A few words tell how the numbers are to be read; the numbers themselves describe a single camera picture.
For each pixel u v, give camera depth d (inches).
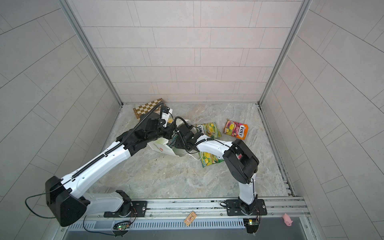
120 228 25.6
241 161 18.6
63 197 14.4
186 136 26.8
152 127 21.8
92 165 16.9
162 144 28.1
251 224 26.8
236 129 38.9
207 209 28.6
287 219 26.7
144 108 43.1
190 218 26.8
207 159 33.4
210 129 39.0
